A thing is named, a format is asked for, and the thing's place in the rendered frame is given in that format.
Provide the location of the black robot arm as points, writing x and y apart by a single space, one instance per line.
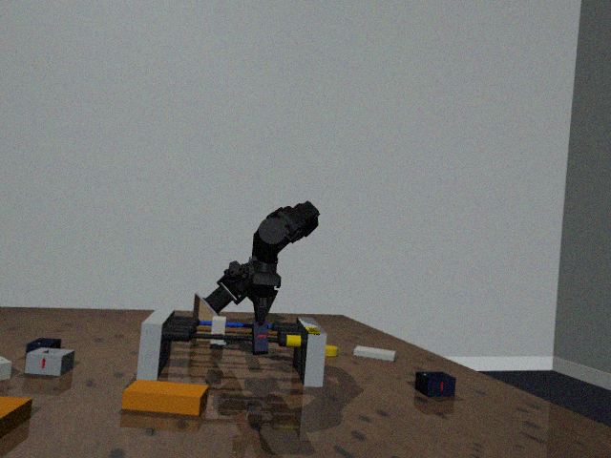
281 227

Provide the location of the yellow disc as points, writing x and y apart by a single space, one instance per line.
331 350

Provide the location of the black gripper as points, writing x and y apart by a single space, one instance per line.
261 284

